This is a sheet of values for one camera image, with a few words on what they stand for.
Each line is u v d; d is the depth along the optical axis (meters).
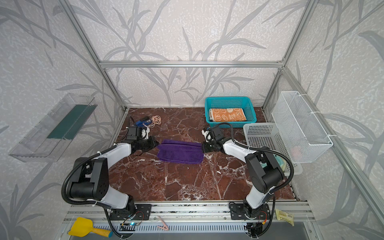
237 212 0.73
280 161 0.49
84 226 0.71
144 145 0.79
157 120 1.12
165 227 0.69
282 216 0.72
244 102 1.16
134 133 0.74
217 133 0.74
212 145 0.79
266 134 1.02
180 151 0.92
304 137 0.61
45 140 0.64
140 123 1.05
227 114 1.13
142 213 0.72
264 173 0.46
